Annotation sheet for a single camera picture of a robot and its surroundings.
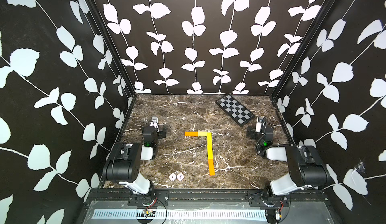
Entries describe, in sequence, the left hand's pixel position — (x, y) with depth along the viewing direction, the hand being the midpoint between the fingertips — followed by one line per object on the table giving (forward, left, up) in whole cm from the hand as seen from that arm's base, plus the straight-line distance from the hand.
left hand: (156, 123), depth 94 cm
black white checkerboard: (+13, -56, -5) cm, 57 cm away
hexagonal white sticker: (-31, -16, -7) cm, 36 cm away
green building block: (-5, -30, -7) cm, 31 cm away
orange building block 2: (-27, -33, -7) cm, 44 cm away
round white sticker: (-31, -12, -7) cm, 34 cm away
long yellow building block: (-18, -33, -7) cm, 39 cm away
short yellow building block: (-10, -34, -6) cm, 36 cm away
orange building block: (-4, -22, -8) cm, 24 cm away
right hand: (-3, -64, 0) cm, 64 cm away
